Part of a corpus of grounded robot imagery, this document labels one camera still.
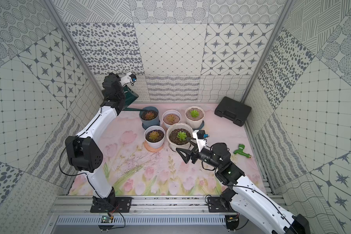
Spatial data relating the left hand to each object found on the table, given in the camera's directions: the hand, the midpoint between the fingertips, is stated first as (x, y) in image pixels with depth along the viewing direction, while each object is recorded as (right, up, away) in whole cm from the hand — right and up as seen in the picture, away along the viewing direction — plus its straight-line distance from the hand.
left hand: (103, 70), depth 76 cm
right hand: (+42, -38, -7) cm, 57 cm away
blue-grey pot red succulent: (+20, -25, +22) cm, 39 cm away
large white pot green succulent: (+39, -35, +13) cm, 54 cm away
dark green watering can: (+12, -13, +7) cm, 19 cm away
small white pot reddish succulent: (+34, -25, +20) cm, 47 cm away
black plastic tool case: (+82, -20, +34) cm, 91 cm away
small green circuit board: (+4, -76, -5) cm, 76 cm away
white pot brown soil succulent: (+51, -25, +22) cm, 61 cm away
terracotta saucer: (+22, -47, +19) cm, 55 cm away
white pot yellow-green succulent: (+25, -37, +12) cm, 46 cm away
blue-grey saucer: (+56, -32, +28) cm, 71 cm away
